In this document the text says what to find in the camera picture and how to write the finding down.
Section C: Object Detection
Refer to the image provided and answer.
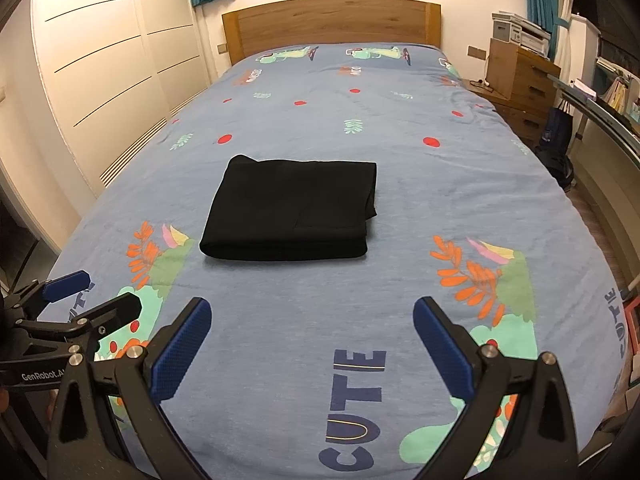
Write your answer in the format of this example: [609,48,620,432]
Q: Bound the wooden headboard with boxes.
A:
[222,0,442,64]

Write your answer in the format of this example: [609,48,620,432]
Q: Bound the blue patterned bed sheet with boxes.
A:
[43,44,626,479]

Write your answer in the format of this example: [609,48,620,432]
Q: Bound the black pants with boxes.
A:
[200,155,378,261]

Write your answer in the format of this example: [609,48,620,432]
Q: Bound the white wardrobe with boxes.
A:
[30,0,209,195]

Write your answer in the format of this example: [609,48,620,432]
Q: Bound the curved desk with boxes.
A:
[550,77,639,268]

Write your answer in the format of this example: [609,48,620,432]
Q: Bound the wooden nightstand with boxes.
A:
[462,79,546,141]

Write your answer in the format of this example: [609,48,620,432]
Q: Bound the wooden drawer chest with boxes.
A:
[485,39,561,148]

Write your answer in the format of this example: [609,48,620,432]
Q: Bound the white printer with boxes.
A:
[491,11,551,58]

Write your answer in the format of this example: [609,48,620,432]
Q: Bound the dark blue bag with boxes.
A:
[534,101,575,191]

